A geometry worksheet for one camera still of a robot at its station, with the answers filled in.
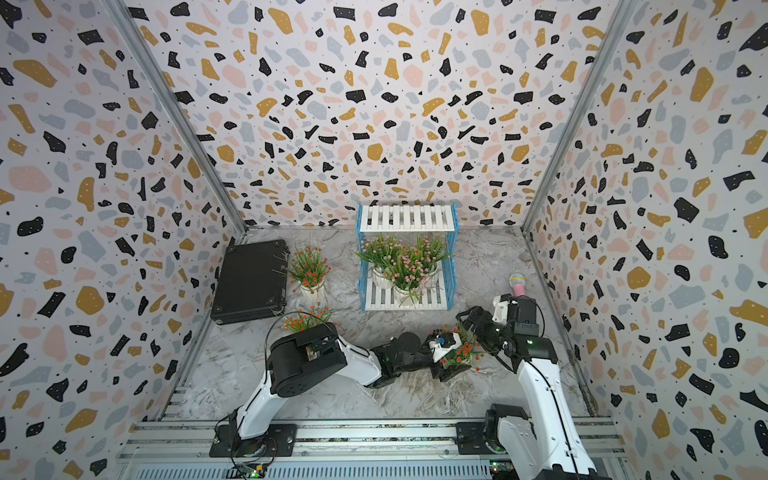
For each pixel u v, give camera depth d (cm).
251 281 106
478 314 73
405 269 90
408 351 68
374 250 90
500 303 76
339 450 73
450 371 75
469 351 75
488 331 71
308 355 55
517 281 102
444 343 72
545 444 42
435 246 96
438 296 100
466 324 73
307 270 90
